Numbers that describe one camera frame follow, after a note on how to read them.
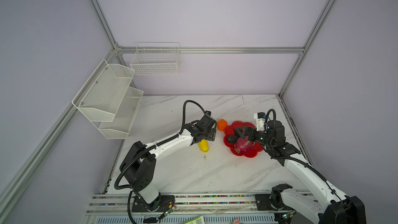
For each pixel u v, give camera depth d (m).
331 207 0.40
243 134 0.72
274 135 0.60
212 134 0.77
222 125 0.98
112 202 0.75
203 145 0.89
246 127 0.70
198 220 0.66
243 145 0.86
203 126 0.65
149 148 0.46
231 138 0.91
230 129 0.98
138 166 0.44
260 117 0.72
